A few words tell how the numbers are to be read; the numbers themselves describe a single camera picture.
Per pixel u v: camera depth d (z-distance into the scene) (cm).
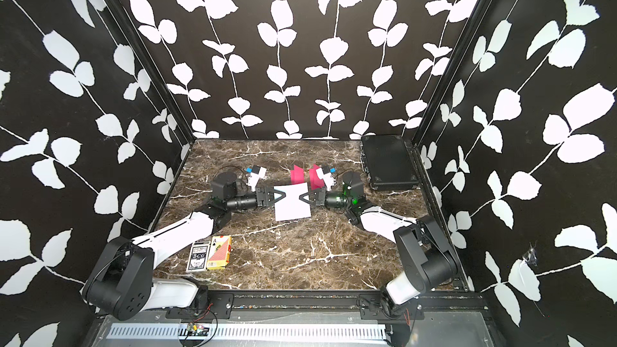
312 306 76
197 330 71
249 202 72
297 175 104
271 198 79
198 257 82
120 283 42
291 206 78
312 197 76
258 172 78
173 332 70
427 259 45
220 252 84
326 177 79
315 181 80
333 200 74
